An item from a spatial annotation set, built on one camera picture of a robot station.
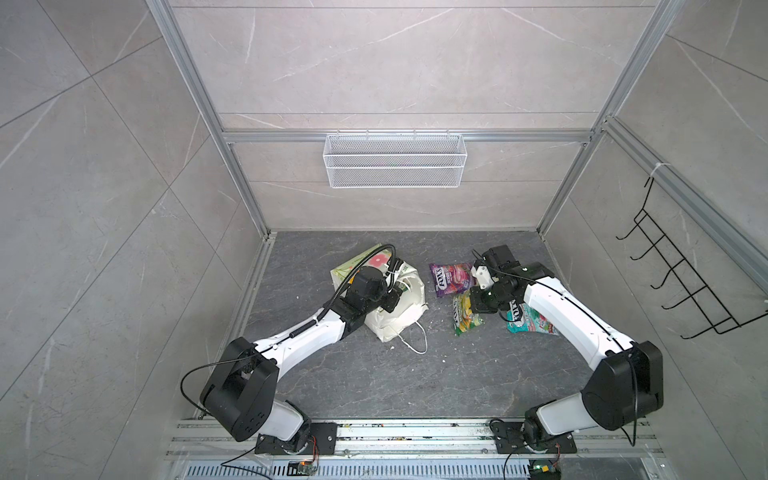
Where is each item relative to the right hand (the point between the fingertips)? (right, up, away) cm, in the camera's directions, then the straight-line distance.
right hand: (472, 303), depth 84 cm
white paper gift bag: (-23, -8, +9) cm, 26 cm away
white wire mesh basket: (-22, +46, +16) cm, 54 cm away
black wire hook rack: (+42, +1, -26) cm, 50 cm away
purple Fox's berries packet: (-2, +5, +18) cm, 19 cm away
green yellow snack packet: (-2, -5, +1) cm, 5 cm away
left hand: (-22, +8, 0) cm, 23 cm away
